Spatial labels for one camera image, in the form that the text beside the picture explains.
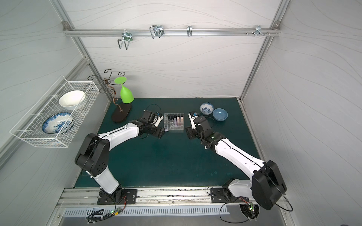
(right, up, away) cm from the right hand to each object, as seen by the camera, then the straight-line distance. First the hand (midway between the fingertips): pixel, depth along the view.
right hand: (191, 125), depth 83 cm
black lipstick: (-15, +4, +16) cm, 23 cm away
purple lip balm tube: (-11, +1, +16) cm, 19 cm away
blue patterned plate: (-63, +3, -18) cm, 66 cm away
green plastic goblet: (-43, +19, +9) cm, 47 cm away
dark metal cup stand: (-53, +6, +27) cm, 60 cm away
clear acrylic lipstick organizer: (-16, -2, +21) cm, 26 cm away
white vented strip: (-60, -42, -13) cm, 75 cm away
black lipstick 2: (-13, +4, +17) cm, 22 cm away
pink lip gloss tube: (-8, +1, +14) cm, 16 cm away
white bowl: (-67, +15, -6) cm, 69 cm away
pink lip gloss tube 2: (-6, +2, +14) cm, 15 cm away
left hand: (-20, -4, +10) cm, 23 cm away
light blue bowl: (+24, +6, +25) cm, 35 cm away
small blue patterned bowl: (+14, +11, +29) cm, 34 cm away
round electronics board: (+30, -43, -11) cm, 54 cm away
